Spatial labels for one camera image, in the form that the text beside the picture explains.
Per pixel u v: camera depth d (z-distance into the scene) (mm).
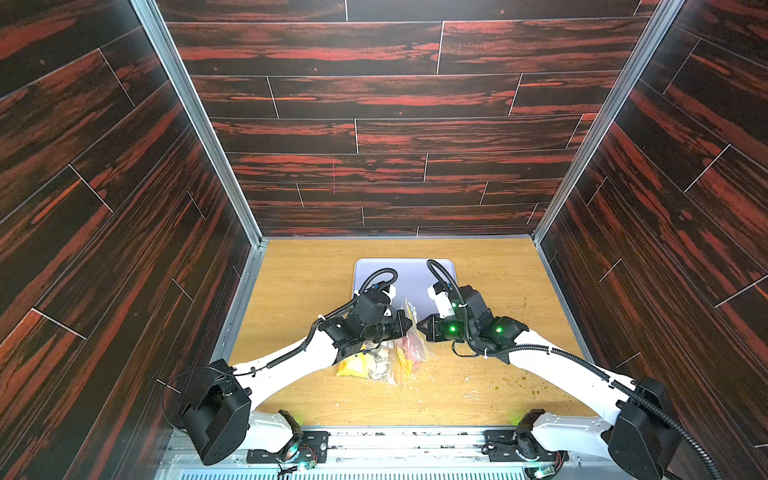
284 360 479
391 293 748
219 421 405
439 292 719
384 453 734
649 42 704
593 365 460
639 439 385
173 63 734
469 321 604
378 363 842
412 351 769
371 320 620
